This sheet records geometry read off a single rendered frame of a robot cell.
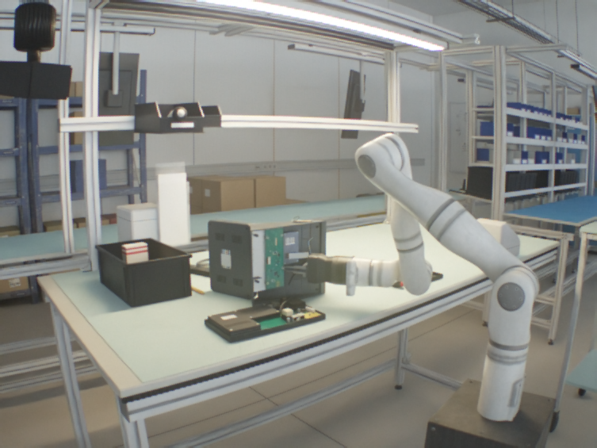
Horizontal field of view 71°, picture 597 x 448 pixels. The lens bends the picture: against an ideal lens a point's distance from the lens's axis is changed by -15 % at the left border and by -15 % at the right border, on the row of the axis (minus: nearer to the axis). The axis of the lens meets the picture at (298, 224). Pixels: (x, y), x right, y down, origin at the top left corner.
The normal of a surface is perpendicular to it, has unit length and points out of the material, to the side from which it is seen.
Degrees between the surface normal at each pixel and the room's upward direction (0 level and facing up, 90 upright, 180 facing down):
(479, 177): 90
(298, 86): 90
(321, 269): 90
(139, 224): 90
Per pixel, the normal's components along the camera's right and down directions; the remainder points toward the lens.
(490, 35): -0.77, 0.11
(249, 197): 0.64, 0.13
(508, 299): -0.61, 0.16
